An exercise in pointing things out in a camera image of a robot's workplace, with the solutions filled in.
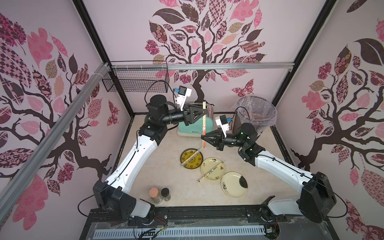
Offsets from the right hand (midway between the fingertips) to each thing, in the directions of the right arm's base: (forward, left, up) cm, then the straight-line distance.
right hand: (203, 137), depth 65 cm
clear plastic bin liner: (+32, -39, -16) cm, 53 cm away
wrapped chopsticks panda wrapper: (-3, -5, -32) cm, 32 cm away
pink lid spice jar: (-18, +24, -23) cm, 38 cm away
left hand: (+5, -1, +10) cm, 11 cm away
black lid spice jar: (-16, +19, -24) cm, 35 cm away
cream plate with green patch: (-11, -18, -33) cm, 39 cm away
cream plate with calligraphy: (+2, -5, -31) cm, 32 cm away
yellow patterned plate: (+3, +4, -33) cm, 34 cm away
